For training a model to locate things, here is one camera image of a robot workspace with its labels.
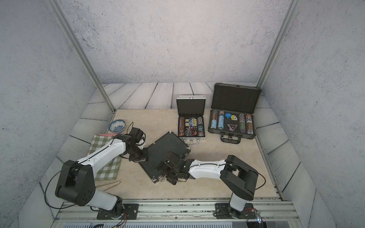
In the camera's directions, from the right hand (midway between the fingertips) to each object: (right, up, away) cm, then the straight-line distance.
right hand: (158, 174), depth 79 cm
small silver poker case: (+19, +35, +32) cm, 52 cm away
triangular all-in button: (+48, +25, +25) cm, 60 cm away
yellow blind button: (+51, +32, +29) cm, 67 cm away
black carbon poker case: (-3, +9, +13) cm, 16 cm away
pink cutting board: (-42, +19, +26) cm, 53 cm away
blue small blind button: (+48, +34, +32) cm, 67 cm away
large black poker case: (+54, +46, +29) cm, 77 cm away
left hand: (-7, +6, +7) cm, 11 cm away
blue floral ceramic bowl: (-37, +26, +29) cm, 53 cm away
